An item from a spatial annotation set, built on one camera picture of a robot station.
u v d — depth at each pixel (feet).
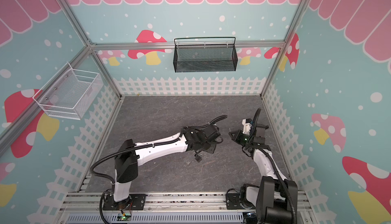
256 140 2.20
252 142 2.19
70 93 3.84
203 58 3.08
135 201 2.44
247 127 2.60
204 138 2.01
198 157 2.91
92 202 2.49
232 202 2.42
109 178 1.74
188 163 2.87
